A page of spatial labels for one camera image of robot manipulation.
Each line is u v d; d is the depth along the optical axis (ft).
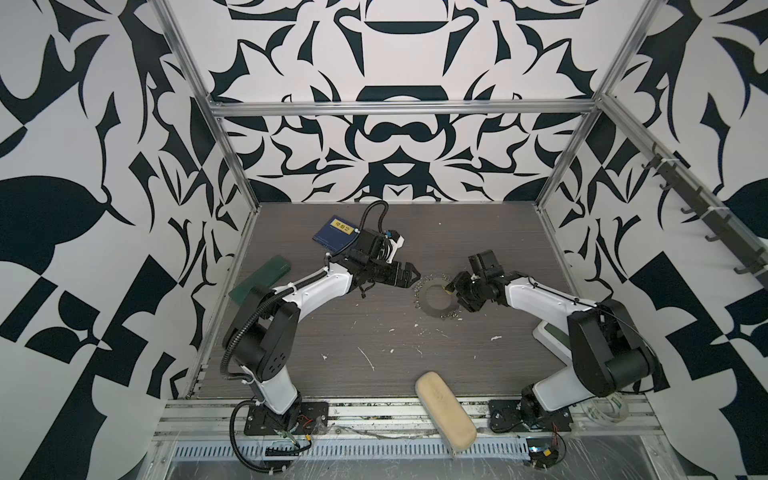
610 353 1.47
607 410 2.52
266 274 3.20
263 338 1.50
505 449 2.34
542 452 2.33
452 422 2.32
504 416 2.44
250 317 1.49
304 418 2.39
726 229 1.80
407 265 2.60
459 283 2.72
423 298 3.14
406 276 2.55
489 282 2.29
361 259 2.33
